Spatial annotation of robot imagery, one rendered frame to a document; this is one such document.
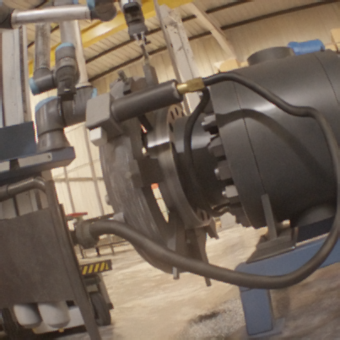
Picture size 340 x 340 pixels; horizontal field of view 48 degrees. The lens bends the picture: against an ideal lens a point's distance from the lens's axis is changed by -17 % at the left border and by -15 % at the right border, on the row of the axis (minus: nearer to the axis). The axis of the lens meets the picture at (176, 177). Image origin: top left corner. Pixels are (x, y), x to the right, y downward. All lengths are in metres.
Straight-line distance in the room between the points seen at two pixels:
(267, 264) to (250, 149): 0.35
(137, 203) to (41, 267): 0.50
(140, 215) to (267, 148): 0.42
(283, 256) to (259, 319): 0.20
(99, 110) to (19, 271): 0.58
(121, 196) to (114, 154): 0.12
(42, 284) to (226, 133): 0.73
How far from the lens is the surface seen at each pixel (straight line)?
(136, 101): 1.23
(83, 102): 1.96
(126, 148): 1.30
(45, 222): 0.87
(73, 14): 1.83
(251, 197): 1.33
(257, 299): 1.21
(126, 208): 1.30
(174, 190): 1.41
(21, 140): 2.08
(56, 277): 0.87
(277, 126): 1.28
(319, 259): 0.86
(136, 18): 1.58
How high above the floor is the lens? 0.42
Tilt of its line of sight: 5 degrees up
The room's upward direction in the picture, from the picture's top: 14 degrees counter-clockwise
